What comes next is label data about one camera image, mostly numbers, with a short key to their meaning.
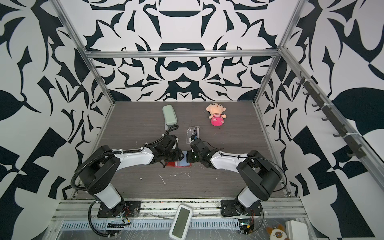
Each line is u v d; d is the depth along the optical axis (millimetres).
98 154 491
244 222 723
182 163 886
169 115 1108
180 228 653
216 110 1069
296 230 660
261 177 446
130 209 730
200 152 691
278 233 661
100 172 456
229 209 741
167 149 717
